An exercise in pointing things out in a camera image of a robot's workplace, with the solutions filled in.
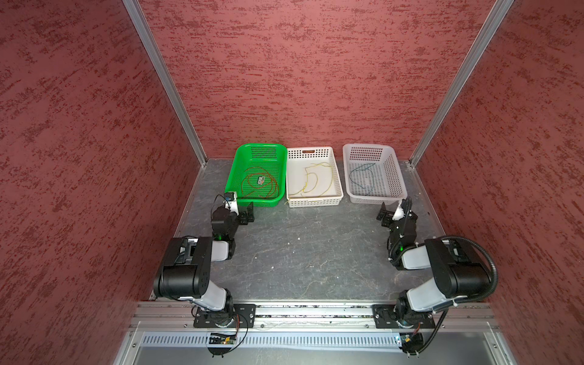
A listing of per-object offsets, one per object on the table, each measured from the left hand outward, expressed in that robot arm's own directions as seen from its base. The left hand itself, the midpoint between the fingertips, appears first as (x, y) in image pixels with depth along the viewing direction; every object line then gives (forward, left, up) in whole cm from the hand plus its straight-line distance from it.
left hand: (241, 206), depth 94 cm
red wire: (+17, -13, -7) cm, 23 cm away
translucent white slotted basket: (+24, -62, -6) cm, 67 cm away
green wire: (+30, -57, -7) cm, 65 cm away
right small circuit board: (-46, -61, -8) cm, 77 cm away
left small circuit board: (-45, +2, -10) cm, 46 cm away
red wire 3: (+22, +2, -8) cm, 24 cm away
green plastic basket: (+31, -10, -1) cm, 32 cm away
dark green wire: (+29, -55, -8) cm, 62 cm away
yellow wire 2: (+25, -31, -7) cm, 41 cm away
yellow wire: (+22, -41, -8) cm, 47 cm away
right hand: (-1, -64, +2) cm, 64 cm away
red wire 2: (+17, -4, -7) cm, 19 cm away
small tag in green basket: (+21, -5, -8) cm, 23 cm away
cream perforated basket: (+22, -31, -8) cm, 39 cm away
